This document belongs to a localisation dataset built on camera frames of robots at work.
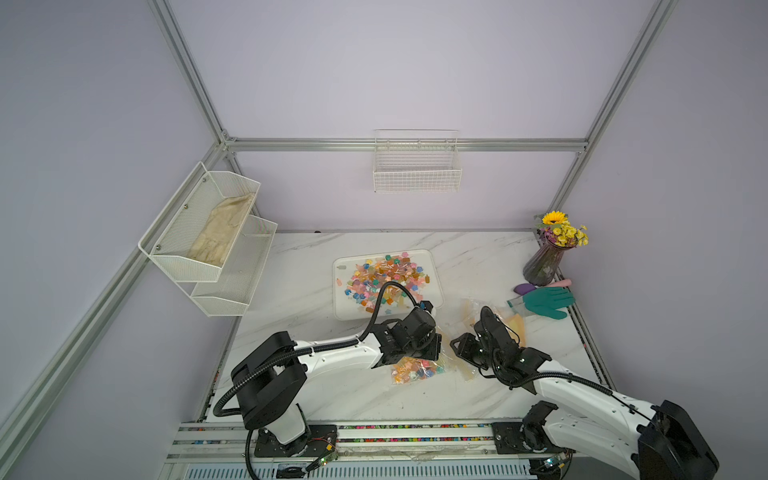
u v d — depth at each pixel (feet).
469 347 2.45
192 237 2.55
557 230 2.90
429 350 2.35
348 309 3.17
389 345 1.97
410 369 2.75
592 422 1.59
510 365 2.04
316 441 2.44
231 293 2.96
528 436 2.17
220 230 2.62
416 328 2.06
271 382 1.41
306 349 1.53
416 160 3.10
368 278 3.42
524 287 3.43
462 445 2.40
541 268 3.22
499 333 2.09
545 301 3.26
